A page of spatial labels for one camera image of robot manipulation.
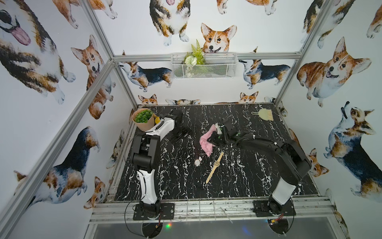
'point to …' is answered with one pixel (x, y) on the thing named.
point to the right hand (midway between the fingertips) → (204, 139)
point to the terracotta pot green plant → (143, 118)
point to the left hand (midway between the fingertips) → (190, 136)
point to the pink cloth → (206, 145)
